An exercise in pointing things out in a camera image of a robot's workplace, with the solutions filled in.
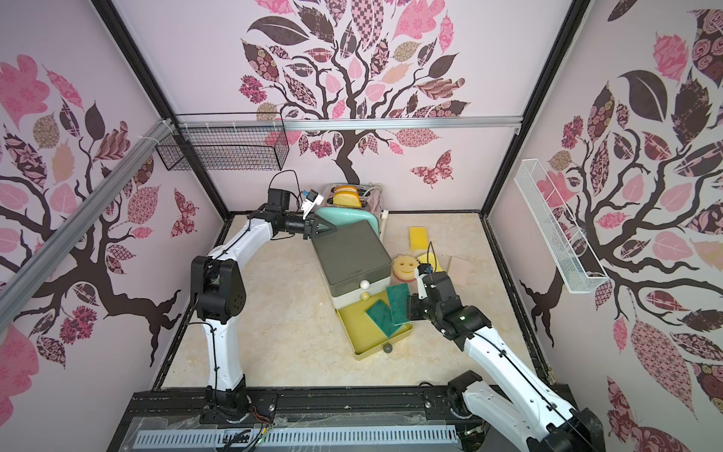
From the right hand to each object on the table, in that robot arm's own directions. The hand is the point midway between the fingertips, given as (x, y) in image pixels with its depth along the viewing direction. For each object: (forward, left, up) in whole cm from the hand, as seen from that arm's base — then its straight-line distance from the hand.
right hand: (410, 304), depth 80 cm
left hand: (+22, +24, +7) cm, 34 cm away
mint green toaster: (+36, +11, +3) cm, 38 cm away
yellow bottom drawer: (-4, +14, -12) cm, 19 cm away
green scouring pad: (0, +3, 0) cm, 3 cm away
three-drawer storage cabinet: (+7, +15, +9) cm, 19 cm away
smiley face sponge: (+20, -1, -10) cm, 22 cm away
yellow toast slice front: (+37, +19, +8) cm, 43 cm away
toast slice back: (+44, +20, +7) cm, 49 cm away
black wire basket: (+89, +82, +1) cm, 121 cm away
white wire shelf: (+15, -44, +13) cm, 48 cm away
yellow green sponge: (+26, -12, -14) cm, 31 cm away
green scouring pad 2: (+1, +8, -9) cm, 13 cm away
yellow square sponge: (+35, -8, -11) cm, 37 cm away
